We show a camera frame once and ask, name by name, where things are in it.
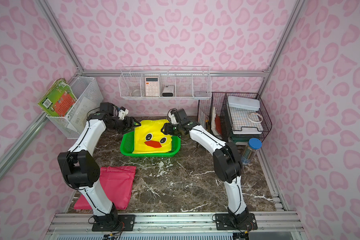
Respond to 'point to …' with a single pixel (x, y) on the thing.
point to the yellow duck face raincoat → (149, 137)
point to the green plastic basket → (127, 146)
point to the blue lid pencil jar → (254, 144)
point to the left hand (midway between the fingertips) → (137, 124)
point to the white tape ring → (259, 115)
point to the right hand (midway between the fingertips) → (163, 130)
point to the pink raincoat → (117, 181)
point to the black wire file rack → (219, 115)
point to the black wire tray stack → (245, 116)
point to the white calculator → (152, 86)
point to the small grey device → (168, 91)
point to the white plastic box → (243, 103)
